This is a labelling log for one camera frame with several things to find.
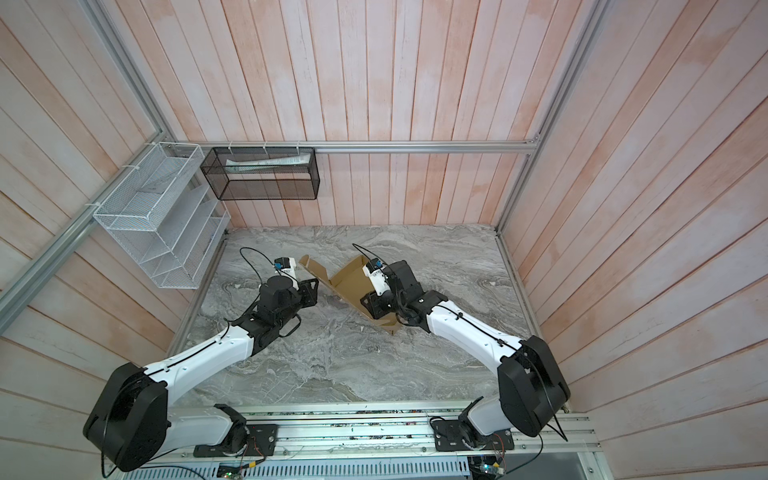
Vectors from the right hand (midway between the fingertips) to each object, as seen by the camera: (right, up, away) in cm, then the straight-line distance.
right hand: (366, 298), depth 84 cm
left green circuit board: (-33, -40, -12) cm, 53 cm away
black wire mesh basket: (-38, +42, +21) cm, 60 cm away
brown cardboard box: (-6, +2, +22) cm, 23 cm away
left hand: (-15, +3, +2) cm, 15 cm away
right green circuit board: (+30, -40, -13) cm, 51 cm away
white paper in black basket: (-32, +40, +7) cm, 52 cm away
